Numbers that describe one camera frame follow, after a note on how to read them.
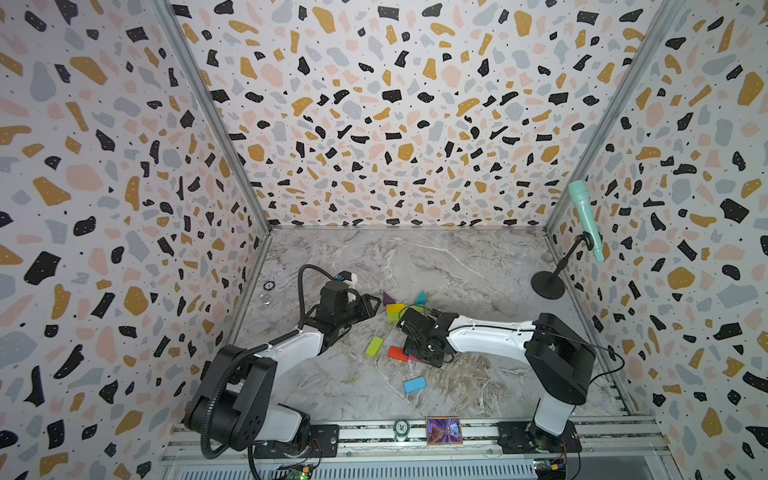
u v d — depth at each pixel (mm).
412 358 864
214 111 860
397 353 877
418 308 1010
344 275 818
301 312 626
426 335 667
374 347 894
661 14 726
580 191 825
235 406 419
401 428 702
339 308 699
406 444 746
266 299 974
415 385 827
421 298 1001
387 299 981
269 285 1032
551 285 1041
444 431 744
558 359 463
